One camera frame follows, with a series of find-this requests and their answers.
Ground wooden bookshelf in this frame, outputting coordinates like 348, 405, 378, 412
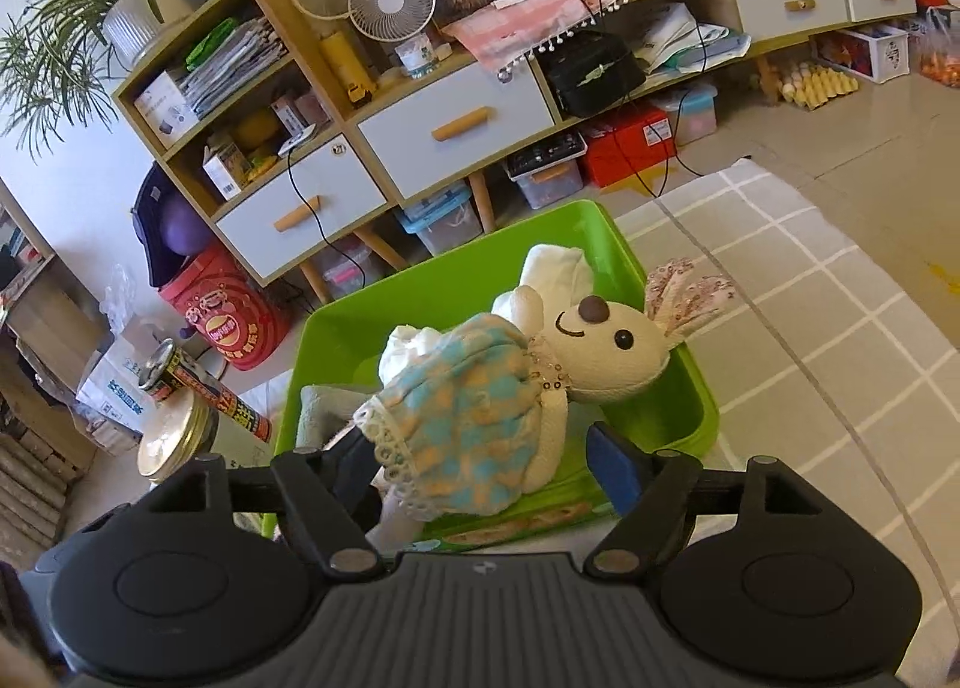
0, 200, 106, 479

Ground potted green plant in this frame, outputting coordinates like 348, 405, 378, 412
0, 0, 192, 152

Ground red printed bucket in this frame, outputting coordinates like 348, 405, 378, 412
157, 243, 295, 372

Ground green plastic bin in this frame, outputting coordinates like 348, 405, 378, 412
259, 199, 721, 554

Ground yellow toy truck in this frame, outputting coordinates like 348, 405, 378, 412
319, 29, 377, 107

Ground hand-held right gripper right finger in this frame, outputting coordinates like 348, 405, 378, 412
585, 421, 822, 576

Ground pile of papers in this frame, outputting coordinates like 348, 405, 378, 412
632, 4, 752, 80

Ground red cardboard box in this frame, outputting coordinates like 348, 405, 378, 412
579, 109, 677, 188

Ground plastic bag of oranges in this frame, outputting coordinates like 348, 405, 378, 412
916, 8, 960, 87

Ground white charger device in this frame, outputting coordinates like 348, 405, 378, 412
277, 125, 331, 158

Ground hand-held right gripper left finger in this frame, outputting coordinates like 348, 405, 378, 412
142, 431, 382, 578

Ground clear storage box pink contents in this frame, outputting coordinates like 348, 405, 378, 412
651, 82, 721, 150

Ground stack of newspapers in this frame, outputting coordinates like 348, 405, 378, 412
180, 16, 292, 122

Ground rabbit plush doll checkered dress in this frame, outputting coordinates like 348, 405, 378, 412
352, 256, 740, 554

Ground white desk fan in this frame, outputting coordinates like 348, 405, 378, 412
349, 0, 436, 44

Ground yellow egg tray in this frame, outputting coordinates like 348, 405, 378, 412
778, 59, 861, 111

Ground dark purple bag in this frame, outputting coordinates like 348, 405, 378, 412
129, 161, 196, 288

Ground wooden cabinet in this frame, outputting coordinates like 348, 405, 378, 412
112, 0, 920, 306

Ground purple ball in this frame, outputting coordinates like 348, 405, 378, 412
161, 196, 215, 258

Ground white paper bag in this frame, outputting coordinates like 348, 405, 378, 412
75, 320, 162, 434

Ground white product box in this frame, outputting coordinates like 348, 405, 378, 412
133, 67, 200, 141

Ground small white carton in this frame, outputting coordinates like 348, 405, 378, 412
201, 140, 254, 203

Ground black bag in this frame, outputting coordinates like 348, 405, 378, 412
536, 29, 647, 120

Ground clear storage box dark contents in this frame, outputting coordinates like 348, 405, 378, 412
505, 131, 590, 210

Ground clear storage box blue lid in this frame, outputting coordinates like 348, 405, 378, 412
396, 187, 485, 258

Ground pink tasselled cloth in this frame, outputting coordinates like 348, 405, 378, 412
442, 0, 788, 77

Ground yellow round toy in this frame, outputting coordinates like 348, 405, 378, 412
229, 106, 280, 150

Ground white labelled jar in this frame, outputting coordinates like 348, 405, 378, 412
397, 35, 440, 77

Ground tin can red label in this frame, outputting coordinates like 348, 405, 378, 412
137, 341, 272, 443

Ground glass jar gold lid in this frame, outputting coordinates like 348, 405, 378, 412
135, 391, 222, 486

